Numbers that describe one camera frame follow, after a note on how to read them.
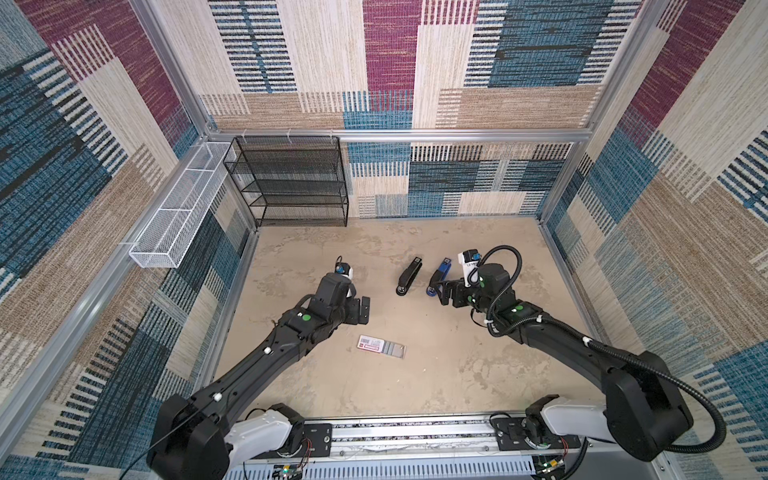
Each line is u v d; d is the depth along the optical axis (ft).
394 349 2.89
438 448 2.39
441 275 3.29
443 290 2.59
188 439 1.27
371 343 2.92
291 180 3.64
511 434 2.41
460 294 2.49
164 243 2.30
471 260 2.45
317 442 2.40
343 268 2.36
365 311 2.43
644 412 1.36
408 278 3.23
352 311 2.39
